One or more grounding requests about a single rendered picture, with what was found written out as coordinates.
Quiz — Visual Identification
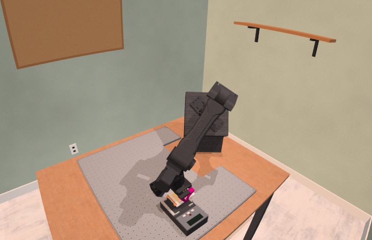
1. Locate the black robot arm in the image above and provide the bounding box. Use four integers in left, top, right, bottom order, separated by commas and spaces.
149, 81, 238, 197

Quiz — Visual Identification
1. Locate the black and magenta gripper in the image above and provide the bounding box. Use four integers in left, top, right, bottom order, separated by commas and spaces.
170, 173, 195, 202

